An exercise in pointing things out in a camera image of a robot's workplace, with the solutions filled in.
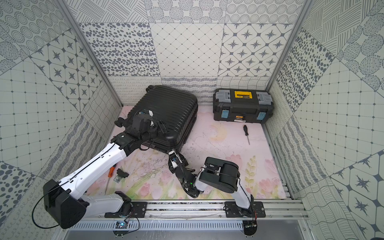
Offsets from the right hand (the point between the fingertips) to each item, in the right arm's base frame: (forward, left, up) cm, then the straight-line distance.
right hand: (175, 153), depth 87 cm
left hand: (+5, 0, +19) cm, 20 cm away
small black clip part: (-12, +30, -4) cm, 32 cm away
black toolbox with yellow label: (+31, -44, +10) cm, 54 cm away
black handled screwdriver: (+20, -48, -7) cm, 52 cm away
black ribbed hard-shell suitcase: (+26, +1, +10) cm, 28 cm away
